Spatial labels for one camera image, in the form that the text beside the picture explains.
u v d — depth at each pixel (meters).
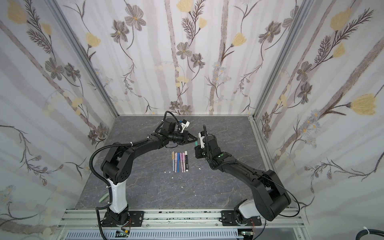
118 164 0.52
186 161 0.95
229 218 0.73
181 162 0.94
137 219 0.73
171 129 0.76
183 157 0.96
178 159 0.95
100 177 0.52
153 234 0.70
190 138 0.86
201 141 0.78
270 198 0.43
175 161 0.94
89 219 0.77
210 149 0.66
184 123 0.86
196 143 0.87
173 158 0.96
